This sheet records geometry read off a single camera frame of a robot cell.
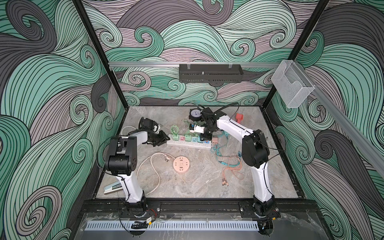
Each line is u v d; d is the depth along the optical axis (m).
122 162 0.50
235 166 0.88
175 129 0.99
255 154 0.56
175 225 0.70
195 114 1.11
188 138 0.94
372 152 0.51
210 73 0.97
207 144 0.95
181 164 0.87
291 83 0.79
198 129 0.85
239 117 1.13
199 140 0.93
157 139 0.87
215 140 0.98
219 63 0.95
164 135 0.92
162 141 0.88
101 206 0.75
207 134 0.85
